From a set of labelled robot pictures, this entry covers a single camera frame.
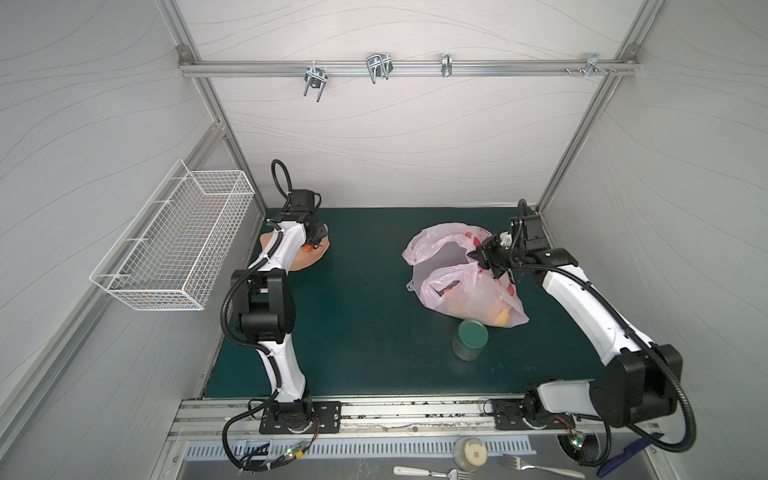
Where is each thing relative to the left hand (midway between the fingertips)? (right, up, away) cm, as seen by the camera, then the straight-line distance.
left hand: (318, 226), depth 96 cm
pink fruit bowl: (-7, -11, +8) cm, 15 cm away
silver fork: (+53, -55, -29) cm, 82 cm away
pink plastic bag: (+40, -15, -21) cm, 47 cm away
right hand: (+46, -5, -15) cm, 49 cm away
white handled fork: (+39, -58, -29) cm, 75 cm away
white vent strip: (+14, -50, -32) cm, 61 cm away
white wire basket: (-27, -7, -27) cm, 39 cm away
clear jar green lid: (+46, -30, -18) cm, 57 cm away
